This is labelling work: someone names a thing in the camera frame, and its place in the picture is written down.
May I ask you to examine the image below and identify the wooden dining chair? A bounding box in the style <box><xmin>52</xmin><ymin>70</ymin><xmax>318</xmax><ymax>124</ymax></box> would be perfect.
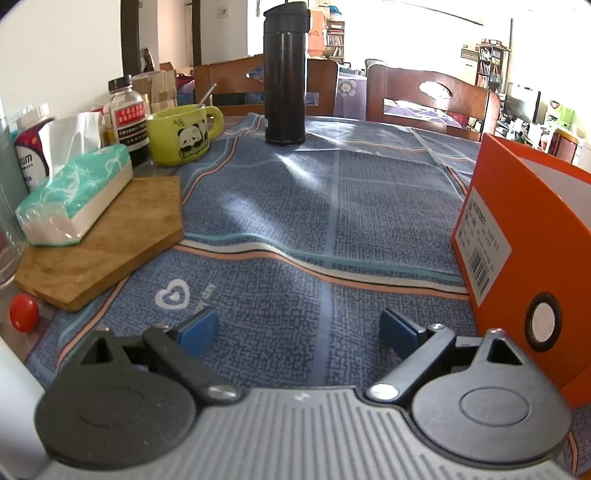
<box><xmin>193</xmin><ymin>54</ymin><xmax>341</xmax><ymax>119</ymax></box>
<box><xmin>366</xmin><ymin>64</ymin><xmax>502</xmax><ymax>142</ymax></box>

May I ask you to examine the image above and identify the glass jar with black lid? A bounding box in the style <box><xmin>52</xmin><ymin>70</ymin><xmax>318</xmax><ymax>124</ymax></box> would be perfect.
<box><xmin>102</xmin><ymin>76</ymin><xmax>151</xmax><ymax>168</ymax></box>

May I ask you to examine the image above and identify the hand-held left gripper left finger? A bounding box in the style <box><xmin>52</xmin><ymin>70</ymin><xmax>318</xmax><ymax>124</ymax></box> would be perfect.
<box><xmin>78</xmin><ymin>308</ymin><xmax>241</xmax><ymax>408</ymax></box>

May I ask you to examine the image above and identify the orange cardboard box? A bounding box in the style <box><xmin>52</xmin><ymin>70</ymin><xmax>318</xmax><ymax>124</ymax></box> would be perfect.
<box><xmin>450</xmin><ymin>133</ymin><xmax>591</xmax><ymax>409</ymax></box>

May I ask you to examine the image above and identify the cardboard boxes stack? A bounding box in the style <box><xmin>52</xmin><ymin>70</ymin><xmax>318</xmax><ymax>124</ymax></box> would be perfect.
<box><xmin>131</xmin><ymin>62</ymin><xmax>179</xmax><ymax>114</ymax></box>

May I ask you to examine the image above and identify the black thermos bottle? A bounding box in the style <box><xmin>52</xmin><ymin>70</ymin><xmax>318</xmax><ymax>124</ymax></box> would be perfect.
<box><xmin>263</xmin><ymin>1</ymin><xmax>310</xmax><ymax>147</ymax></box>

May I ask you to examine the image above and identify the metal spoon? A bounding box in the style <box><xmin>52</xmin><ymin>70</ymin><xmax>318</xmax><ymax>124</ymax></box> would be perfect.
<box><xmin>196</xmin><ymin>83</ymin><xmax>218</xmax><ymax>110</ymax></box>

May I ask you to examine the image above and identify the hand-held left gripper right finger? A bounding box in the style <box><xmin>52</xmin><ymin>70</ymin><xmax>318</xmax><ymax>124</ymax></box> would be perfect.
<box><xmin>365</xmin><ymin>308</ymin><xmax>533</xmax><ymax>402</ymax></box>

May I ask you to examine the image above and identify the teal tissue pack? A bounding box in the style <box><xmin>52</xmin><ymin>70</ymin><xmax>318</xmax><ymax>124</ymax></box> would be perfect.
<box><xmin>15</xmin><ymin>144</ymin><xmax>134</xmax><ymax>247</ymax></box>

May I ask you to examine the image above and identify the small red round fruit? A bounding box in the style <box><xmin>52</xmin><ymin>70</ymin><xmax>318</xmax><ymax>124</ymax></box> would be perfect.
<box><xmin>10</xmin><ymin>295</ymin><xmax>40</xmax><ymax>332</ymax></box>

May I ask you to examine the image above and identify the wooden cutting board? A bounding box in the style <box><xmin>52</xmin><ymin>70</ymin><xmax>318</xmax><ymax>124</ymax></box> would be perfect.
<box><xmin>14</xmin><ymin>175</ymin><xmax>185</xmax><ymax>313</ymax></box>

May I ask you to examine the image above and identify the dark bookshelf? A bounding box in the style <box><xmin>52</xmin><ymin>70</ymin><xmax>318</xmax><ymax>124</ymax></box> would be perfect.
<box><xmin>475</xmin><ymin>41</ymin><xmax>513</xmax><ymax>91</ymax></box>

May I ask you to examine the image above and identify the purple floral cover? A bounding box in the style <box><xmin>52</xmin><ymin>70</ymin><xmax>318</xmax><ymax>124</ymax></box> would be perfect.
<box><xmin>334</xmin><ymin>69</ymin><xmax>370</xmax><ymax>119</ymax></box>

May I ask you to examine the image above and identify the blue plaid tablecloth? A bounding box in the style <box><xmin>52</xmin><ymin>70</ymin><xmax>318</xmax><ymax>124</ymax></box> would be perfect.
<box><xmin>23</xmin><ymin>113</ymin><xmax>591</xmax><ymax>462</ymax></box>

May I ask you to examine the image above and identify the supplement bottle white label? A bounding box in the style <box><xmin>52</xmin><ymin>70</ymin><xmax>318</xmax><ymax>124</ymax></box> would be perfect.
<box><xmin>11</xmin><ymin>115</ymin><xmax>57</xmax><ymax>193</ymax></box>

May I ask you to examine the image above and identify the white cylindrical object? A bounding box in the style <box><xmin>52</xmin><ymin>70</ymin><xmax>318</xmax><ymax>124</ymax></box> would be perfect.
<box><xmin>0</xmin><ymin>339</ymin><xmax>48</xmax><ymax>480</ymax></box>

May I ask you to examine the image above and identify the black computer monitor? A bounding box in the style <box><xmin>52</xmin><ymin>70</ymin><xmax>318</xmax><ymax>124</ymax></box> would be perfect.
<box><xmin>505</xmin><ymin>83</ymin><xmax>542</xmax><ymax>126</ymax></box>

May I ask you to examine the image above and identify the black cable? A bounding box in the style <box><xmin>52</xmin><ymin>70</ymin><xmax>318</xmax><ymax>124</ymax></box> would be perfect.
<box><xmin>406</xmin><ymin>4</ymin><xmax>491</xmax><ymax>27</ymax></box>

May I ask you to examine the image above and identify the green panda mug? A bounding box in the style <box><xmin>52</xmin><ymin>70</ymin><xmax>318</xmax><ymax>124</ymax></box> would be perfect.
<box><xmin>146</xmin><ymin>104</ymin><xmax>225</xmax><ymax>167</ymax></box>

